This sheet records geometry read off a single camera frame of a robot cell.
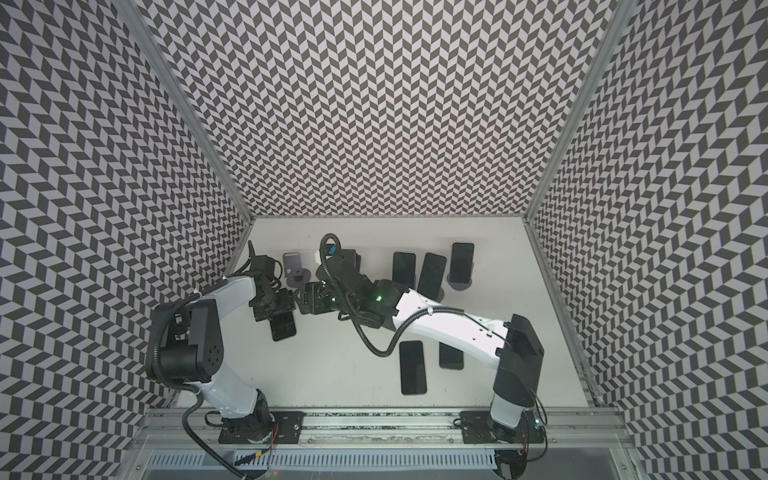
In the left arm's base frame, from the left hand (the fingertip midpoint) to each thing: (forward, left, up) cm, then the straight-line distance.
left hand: (284, 311), depth 93 cm
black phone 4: (+7, -47, +8) cm, 48 cm away
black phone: (-8, -3, +6) cm, 11 cm away
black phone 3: (+8, -38, +12) cm, 41 cm away
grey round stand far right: (+8, -56, 0) cm, 57 cm away
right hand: (-10, -15, +23) cm, 30 cm away
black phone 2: (-18, -40, -1) cm, 44 cm away
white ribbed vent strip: (-38, -19, 0) cm, 43 cm away
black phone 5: (+9, -55, +13) cm, 58 cm away
